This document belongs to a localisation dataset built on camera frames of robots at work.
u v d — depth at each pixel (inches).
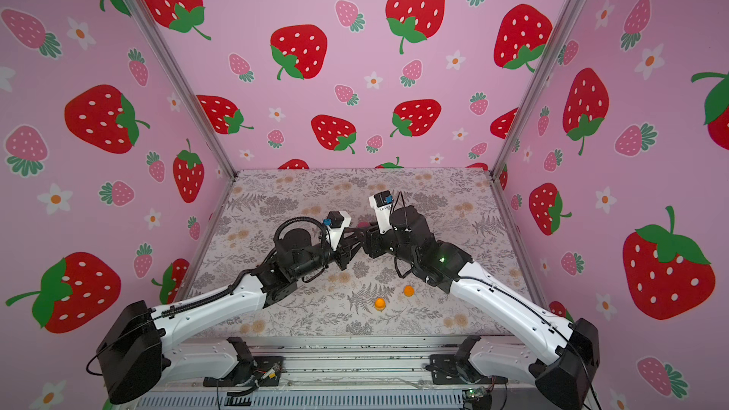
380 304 33.6
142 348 15.5
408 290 34.7
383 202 23.7
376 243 24.5
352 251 26.6
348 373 29.4
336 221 24.0
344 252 25.5
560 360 15.0
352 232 28.1
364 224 28.0
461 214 42.7
